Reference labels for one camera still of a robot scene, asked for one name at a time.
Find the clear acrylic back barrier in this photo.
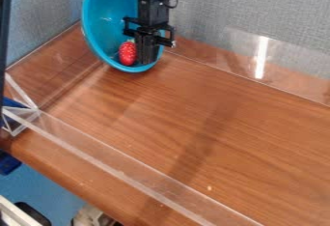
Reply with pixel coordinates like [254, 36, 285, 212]
[166, 27, 330, 107]

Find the white crumpled object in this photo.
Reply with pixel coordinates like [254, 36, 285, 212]
[71, 204, 124, 226]

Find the clear acrylic left barrier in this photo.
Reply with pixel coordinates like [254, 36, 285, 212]
[7, 23, 100, 107]

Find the clear acrylic barrier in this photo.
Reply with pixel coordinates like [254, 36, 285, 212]
[4, 106, 263, 226]
[7, 23, 100, 107]
[166, 27, 330, 107]

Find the clear acrylic front barrier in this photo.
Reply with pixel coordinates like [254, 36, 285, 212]
[4, 106, 263, 226]

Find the blue table clamp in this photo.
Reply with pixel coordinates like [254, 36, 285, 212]
[0, 0, 28, 177]

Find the red toy strawberry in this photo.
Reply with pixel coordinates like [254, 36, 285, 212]
[119, 42, 136, 66]

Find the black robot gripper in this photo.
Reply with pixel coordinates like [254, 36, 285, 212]
[124, 0, 177, 65]

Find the blue plastic bowl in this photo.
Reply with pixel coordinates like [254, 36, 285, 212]
[82, 0, 165, 73]

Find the black and white equipment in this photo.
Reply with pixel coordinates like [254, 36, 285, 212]
[0, 195, 52, 226]

